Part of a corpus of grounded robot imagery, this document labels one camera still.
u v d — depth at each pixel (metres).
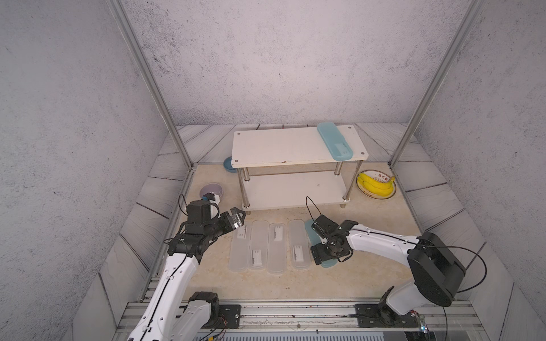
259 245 0.89
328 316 0.74
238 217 0.69
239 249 0.89
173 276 0.46
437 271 0.43
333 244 0.63
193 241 0.53
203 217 0.58
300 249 0.88
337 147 0.78
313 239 0.90
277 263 0.84
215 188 1.05
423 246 0.48
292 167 1.19
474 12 0.70
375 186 1.03
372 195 1.05
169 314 0.41
